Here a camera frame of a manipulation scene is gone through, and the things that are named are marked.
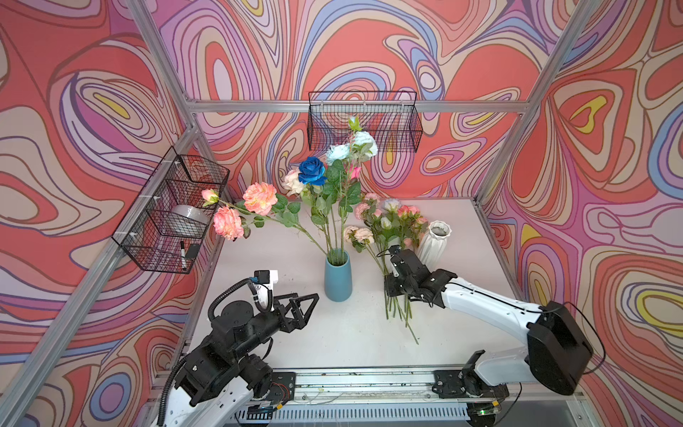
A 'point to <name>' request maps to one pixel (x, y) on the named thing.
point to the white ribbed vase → (432, 245)
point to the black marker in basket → (183, 255)
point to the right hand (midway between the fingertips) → (390, 288)
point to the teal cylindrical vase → (338, 276)
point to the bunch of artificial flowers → (377, 228)
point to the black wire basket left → (166, 224)
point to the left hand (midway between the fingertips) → (312, 300)
